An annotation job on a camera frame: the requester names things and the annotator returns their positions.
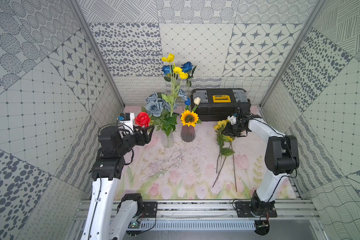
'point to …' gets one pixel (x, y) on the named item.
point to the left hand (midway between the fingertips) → (150, 126)
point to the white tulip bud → (196, 102)
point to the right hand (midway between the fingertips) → (224, 134)
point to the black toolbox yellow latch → (217, 104)
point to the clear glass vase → (167, 141)
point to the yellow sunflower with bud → (225, 152)
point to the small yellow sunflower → (189, 118)
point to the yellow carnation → (219, 127)
